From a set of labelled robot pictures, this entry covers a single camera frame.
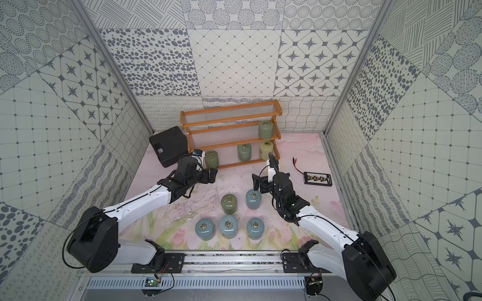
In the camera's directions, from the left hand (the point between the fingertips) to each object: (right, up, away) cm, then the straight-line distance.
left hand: (213, 169), depth 86 cm
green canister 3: (-3, +4, +11) cm, 12 cm away
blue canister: (-2, -23, -11) cm, 26 cm away
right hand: (+23, -2, -2) cm, 23 cm away
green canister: (+8, -15, -3) cm, 17 cm away
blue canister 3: (+19, -23, -10) cm, 32 cm away
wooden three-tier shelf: (+8, +18, +20) cm, 28 cm away
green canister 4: (+14, +8, +16) cm, 22 cm away
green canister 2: (+25, +19, +8) cm, 33 cm away
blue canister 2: (+8, -22, -11) cm, 26 cm away
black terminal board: (+53, -6, +12) cm, 55 cm away
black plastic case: (-32, +12, +27) cm, 44 cm away
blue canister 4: (+19, -14, -1) cm, 23 cm away
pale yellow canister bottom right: (+26, +10, +15) cm, 32 cm away
